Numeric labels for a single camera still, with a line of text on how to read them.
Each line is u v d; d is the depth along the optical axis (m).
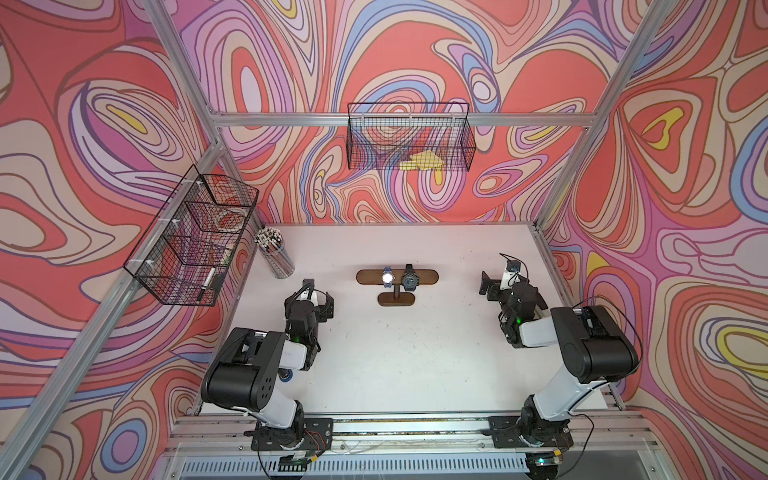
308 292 0.78
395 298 0.96
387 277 0.86
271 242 0.91
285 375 0.81
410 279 0.84
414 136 0.96
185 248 0.78
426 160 0.91
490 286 0.86
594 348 0.48
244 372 0.45
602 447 0.74
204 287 0.72
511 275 0.80
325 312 0.80
